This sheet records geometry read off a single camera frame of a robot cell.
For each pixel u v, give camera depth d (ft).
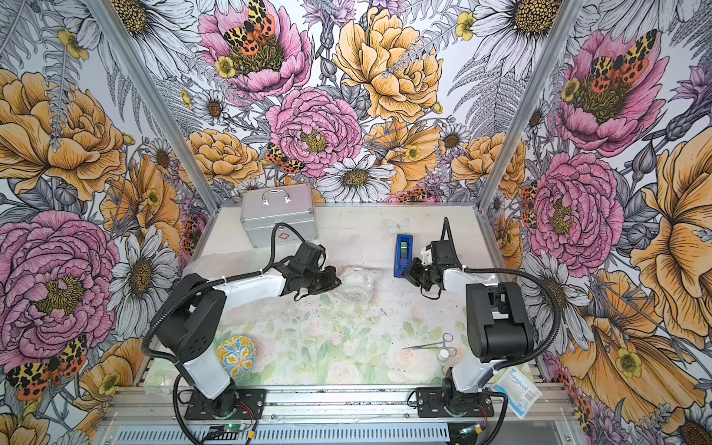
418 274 2.79
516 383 2.55
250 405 2.40
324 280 2.71
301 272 2.43
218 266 3.34
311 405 2.49
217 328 1.68
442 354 2.60
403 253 3.27
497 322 1.56
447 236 2.36
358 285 3.02
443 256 2.55
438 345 2.79
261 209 3.27
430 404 2.41
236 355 2.67
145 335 2.79
